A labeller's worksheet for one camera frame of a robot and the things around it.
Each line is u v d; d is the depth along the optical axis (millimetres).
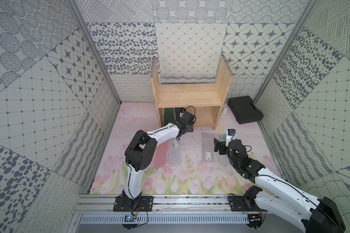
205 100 846
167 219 701
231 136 682
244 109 1113
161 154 910
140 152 514
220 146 733
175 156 927
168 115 1037
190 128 881
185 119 759
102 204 756
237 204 733
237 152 584
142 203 736
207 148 958
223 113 1078
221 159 895
